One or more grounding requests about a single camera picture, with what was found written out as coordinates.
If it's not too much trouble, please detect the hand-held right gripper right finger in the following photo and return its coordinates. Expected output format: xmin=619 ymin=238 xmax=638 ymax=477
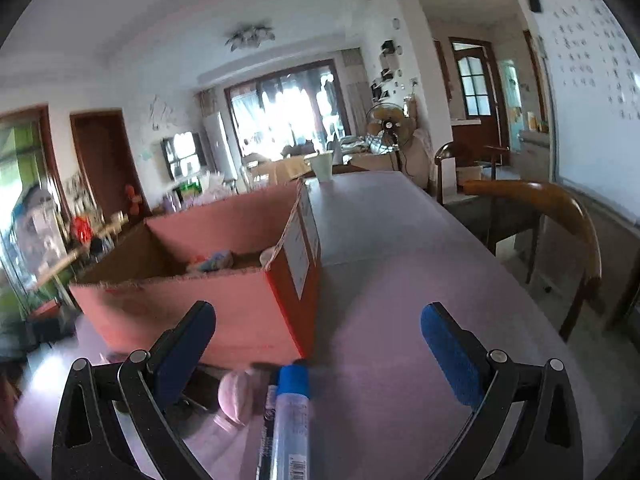
xmin=420 ymin=302 xmax=584 ymax=480

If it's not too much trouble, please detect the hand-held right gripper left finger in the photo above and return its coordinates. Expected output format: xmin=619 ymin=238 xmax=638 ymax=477
xmin=51 ymin=301 xmax=217 ymax=480

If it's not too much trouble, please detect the pink cardboard box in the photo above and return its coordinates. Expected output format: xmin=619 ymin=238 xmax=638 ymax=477
xmin=69 ymin=177 xmax=323 ymax=368

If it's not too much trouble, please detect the pale pink plastic case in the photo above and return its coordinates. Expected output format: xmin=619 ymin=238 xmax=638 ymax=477
xmin=218 ymin=369 xmax=273 ymax=426

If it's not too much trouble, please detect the tissue pack with blue label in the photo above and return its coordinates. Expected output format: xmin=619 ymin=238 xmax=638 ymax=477
xmin=187 ymin=250 xmax=235 ymax=273

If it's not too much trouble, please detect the black marker pen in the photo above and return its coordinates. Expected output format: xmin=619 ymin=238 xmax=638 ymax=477
xmin=256 ymin=384 xmax=278 ymax=480

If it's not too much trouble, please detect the blue-capped clear tube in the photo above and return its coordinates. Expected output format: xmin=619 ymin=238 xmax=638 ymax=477
xmin=272 ymin=364 xmax=313 ymax=480

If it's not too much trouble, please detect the purple cloth-covered desktop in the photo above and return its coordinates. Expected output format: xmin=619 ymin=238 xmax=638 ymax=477
xmin=15 ymin=170 xmax=601 ymax=480

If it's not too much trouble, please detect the red bag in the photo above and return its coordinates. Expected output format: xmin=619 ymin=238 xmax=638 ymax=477
xmin=71 ymin=215 xmax=96 ymax=243

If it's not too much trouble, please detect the curved-back wooden chair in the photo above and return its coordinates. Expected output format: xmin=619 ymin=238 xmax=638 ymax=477
xmin=462 ymin=180 xmax=603 ymax=343

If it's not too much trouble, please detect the wooden chair with round back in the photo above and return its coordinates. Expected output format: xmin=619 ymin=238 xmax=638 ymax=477
xmin=434 ymin=141 xmax=511 ymax=206

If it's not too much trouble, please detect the brown wooden door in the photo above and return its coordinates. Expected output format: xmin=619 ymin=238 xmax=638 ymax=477
xmin=70 ymin=108 xmax=151 ymax=221

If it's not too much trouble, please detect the white standing air conditioner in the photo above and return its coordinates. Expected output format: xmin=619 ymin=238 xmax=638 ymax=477
xmin=202 ymin=112 xmax=236 ymax=181

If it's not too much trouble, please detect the white cup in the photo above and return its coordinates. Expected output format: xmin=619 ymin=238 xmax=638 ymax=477
xmin=304 ymin=152 xmax=335 ymax=183

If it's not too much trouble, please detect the standing electric fan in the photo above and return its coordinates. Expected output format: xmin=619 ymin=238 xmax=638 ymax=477
xmin=365 ymin=102 xmax=413 ymax=171

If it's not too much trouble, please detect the wooden door with glass panes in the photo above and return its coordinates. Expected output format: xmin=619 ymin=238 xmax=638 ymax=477
xmin=449 ymin=37 xmax=511 ymax=166

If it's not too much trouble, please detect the whiteboard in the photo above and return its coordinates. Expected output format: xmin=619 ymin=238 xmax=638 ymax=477
xmin=515 ymin=0 xmax=640 ymax=226

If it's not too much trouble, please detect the flower-shaped ceiling lamp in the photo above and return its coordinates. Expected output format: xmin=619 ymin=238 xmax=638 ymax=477
xmin=224 ymin=22 xmax=276 ymax=52

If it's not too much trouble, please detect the wall television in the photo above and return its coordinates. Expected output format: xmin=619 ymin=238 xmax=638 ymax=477
xmin=161 ymin=131 xmax=207 ymax=181

